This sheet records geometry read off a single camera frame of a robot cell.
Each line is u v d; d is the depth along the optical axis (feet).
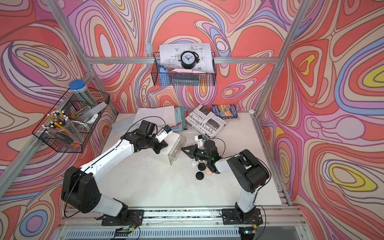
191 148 2.68
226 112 3.77
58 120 2.02
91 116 2.38
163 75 2.60
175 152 2.91
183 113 3.77
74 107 2.56
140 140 1.99
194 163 2.97
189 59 2.62
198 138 2.82
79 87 2.27
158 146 2.44
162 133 2.42
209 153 2.39
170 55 2.76
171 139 2.89
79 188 1.37
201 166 2.98
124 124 3.68
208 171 2.41
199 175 2.83
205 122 3.45
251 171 1.62
